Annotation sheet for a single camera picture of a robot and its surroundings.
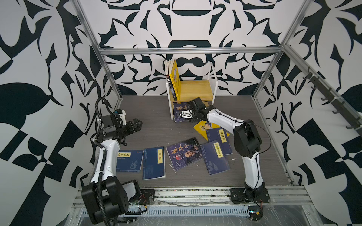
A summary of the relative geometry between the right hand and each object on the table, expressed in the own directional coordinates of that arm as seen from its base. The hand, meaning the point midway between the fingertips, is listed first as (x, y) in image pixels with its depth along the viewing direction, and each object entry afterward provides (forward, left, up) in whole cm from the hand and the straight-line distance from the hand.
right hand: (192, 109), depth 98 cm
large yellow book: (+8, +10, +20) cm, 24 cm away
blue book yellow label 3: (-15, -18, -8) cm, 25 cm away
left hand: (-16, +34, +8) cm, 39 cm away
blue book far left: (-31, +39, -9) cm, 51 cm away
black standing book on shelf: (-1, +13, +21) cm, 25 cm away
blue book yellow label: (-34, +24, -9) cm, 42 cm away
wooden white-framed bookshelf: (+10, -9, +9) cm, 16 cm away
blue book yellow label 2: (-30, -12, -10) cm, 34 cm away
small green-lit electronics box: (-57, -29, -13) cm, 65 cm away
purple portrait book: (+5, +10, -4) cm, 12 cm away
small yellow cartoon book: (-6, -8, -10) cm, 15 cm away
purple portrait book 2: (-27, +6, -10) cm, 29 cm away
